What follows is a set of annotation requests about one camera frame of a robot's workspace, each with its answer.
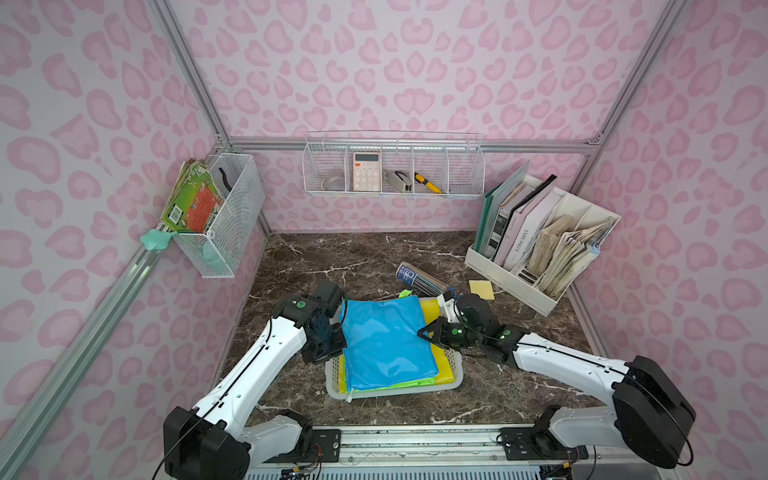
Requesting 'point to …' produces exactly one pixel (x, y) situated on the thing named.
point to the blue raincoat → (384, 347)
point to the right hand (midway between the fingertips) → (417, 334)
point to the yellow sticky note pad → (483, 288)
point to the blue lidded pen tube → (423, 282)
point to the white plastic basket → (332, 388)
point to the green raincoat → (403, 294)
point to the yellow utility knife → (428, 184)
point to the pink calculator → (366, 171)
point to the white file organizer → (538, 241)
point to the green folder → (493, 200)
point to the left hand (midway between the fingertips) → (338, 348)
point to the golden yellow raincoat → (432, 310)
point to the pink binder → (527, 224)
